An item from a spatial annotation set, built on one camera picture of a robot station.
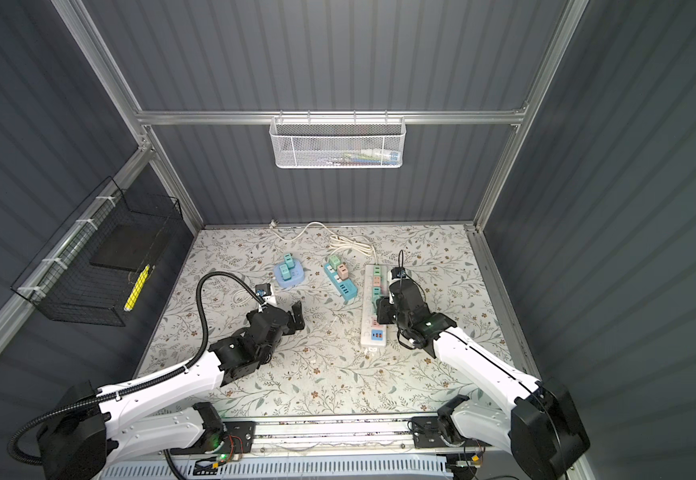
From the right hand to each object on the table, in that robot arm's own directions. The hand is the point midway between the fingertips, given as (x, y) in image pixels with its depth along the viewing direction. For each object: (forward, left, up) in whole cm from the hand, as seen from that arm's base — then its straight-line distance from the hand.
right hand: (384, 303), depth 84 cm
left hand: (-2, +27, +2) cm, 27 cm away
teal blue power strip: (+12, +12, -9) cm, 19 cm away
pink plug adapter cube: (+12, +1, -6) cm, 13 cm away
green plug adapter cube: (+16, +1, -5) cm, 17 cm away
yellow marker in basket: (-5, +59, +17) cm, 62 cm away
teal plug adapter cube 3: (+15, +32, -6) cm, 36 cm away
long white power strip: (-5, +3, -10) cm, 11 cm away
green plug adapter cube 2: (+19, +16, -5) cm, 25 cm away
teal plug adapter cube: (+7, +2, -6) cm, 10 cm away
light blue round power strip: (+17, +29, -8) cm, 35 cm away
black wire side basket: (0, +72, +18) cm, 74 cm away
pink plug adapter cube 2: (+15, +13, -5) cm, 21 cm away
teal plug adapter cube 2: (+20, +32, -5) cm, 38 cm away
